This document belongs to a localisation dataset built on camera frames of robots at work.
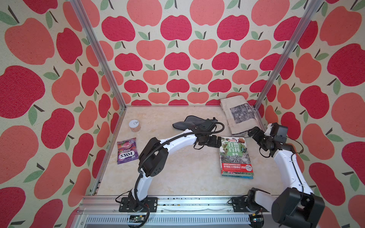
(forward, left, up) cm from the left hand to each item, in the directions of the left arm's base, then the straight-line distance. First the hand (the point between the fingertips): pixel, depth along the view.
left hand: (217, 147), depth 85 cm
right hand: (+3, -22, +6) cm, 23 cm away
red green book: (-5, -11, -5) cm, 13 cm away
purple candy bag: (+2, +58, -9) cm, 59 cm away
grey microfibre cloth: (+29, +14, -10) cm, 34 cm away
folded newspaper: (+32, -25, -5) cm, 41 cm away
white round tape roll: (+20, +56, -5) cm, 60 cm away
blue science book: (-15, -12, -8) cm, 21 cm away
